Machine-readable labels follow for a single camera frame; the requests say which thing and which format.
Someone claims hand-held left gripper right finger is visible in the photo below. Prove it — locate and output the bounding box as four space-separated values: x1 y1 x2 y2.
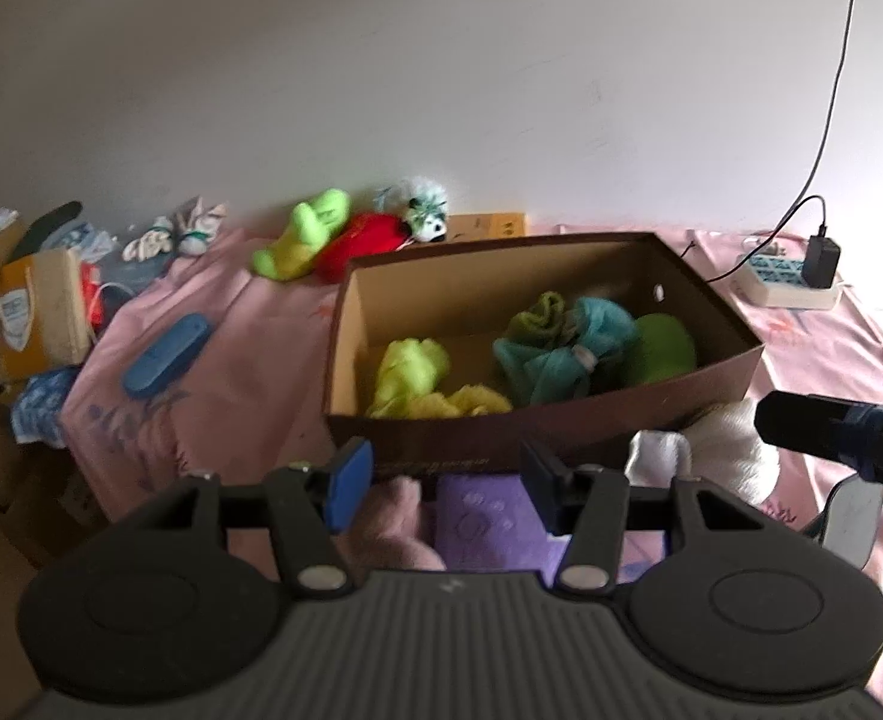
520 439 761 593

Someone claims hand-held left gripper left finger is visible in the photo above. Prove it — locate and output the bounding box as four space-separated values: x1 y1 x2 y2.
137 436 375 595

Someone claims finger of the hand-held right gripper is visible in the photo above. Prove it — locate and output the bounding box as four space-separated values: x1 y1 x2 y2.
755 390 883 515

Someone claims pink plush toy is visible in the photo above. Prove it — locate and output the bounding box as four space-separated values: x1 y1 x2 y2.
351 476 450 572

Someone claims white fluffy plush toy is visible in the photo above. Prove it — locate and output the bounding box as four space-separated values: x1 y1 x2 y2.
627 401 782 505

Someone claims teal plush toy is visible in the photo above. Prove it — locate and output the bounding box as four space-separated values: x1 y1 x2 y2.
492 296 639 406

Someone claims lime green fuzzy cloth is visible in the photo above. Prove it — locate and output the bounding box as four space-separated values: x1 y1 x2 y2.
366 337 453 419

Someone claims green round plush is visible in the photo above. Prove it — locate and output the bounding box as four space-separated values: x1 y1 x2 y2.
625 313 698 389

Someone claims olive green knitted cloth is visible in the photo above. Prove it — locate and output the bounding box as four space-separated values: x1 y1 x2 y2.
505 291 573 352

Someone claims brown cardboard box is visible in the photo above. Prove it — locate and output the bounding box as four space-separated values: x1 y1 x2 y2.
323 231 767 473

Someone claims purple tissue pack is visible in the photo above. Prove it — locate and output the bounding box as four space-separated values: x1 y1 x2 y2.
437 472 571 586

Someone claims smartphone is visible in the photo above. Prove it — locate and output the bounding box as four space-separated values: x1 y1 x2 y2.
820 476 883 569

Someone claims white power strip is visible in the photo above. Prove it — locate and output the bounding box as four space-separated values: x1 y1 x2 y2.
734 251 843 310

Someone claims pink printed bedsheet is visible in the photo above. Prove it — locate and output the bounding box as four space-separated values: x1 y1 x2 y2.
58 223 883 720

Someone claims blue glasses case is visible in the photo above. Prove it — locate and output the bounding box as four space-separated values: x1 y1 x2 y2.
124 313 212 400

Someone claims red plush toy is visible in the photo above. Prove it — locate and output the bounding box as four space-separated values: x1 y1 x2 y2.
313 214 412 284

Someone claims lime green plush toy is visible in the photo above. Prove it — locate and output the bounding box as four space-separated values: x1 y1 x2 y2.
252 189 352 282

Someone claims yellow flat box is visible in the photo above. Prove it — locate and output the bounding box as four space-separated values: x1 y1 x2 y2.
445 212 526 241

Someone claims white panda plush toy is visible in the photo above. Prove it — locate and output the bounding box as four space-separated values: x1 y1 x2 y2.
377 178 450 243

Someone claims blue patterned cloth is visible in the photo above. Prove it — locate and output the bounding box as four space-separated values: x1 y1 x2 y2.
12 367 82 445

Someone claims brown paper bag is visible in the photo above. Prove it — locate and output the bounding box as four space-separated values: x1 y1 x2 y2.
0 249 93 383

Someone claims dark green insole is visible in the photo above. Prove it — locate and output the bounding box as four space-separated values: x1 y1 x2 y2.
13 201 82 256

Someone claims black charger cable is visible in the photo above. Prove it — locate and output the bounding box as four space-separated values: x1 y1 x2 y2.
674 195 828 260

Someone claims black charger with cable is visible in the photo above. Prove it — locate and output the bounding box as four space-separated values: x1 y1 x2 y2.
711 0 863 286

